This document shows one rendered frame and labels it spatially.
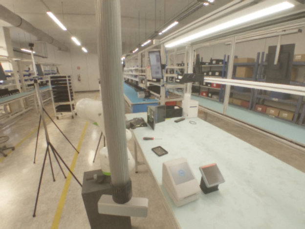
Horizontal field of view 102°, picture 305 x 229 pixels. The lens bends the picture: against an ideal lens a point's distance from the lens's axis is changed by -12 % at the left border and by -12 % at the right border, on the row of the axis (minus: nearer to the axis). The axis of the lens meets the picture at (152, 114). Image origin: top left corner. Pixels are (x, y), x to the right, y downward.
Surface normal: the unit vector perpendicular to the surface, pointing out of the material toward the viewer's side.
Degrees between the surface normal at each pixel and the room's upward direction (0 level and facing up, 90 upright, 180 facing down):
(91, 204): 90
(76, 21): 90
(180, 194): 41
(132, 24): 90
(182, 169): 30
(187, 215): 0
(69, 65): 90
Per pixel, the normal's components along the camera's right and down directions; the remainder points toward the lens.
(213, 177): 0.15, -0.66
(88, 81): 0.31, 0.28
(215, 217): 0.00, -0.96
